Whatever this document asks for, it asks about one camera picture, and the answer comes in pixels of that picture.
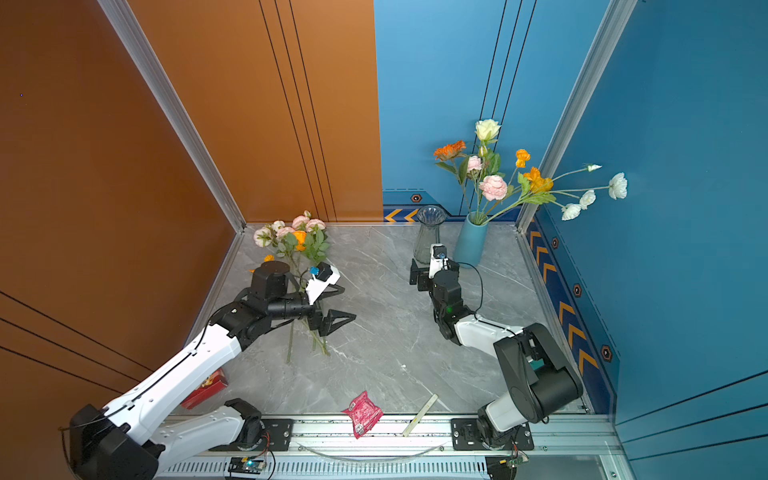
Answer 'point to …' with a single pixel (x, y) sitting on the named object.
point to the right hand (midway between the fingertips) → (427, 259)
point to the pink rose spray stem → (304, 242)
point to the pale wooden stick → (422, 413)
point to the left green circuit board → (246, 465)
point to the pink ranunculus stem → (493, 187)
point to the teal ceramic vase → (471, 242)
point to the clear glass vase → (430, 217)
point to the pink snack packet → (364, 414)
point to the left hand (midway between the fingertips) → (347, 300)
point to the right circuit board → (503, 467)
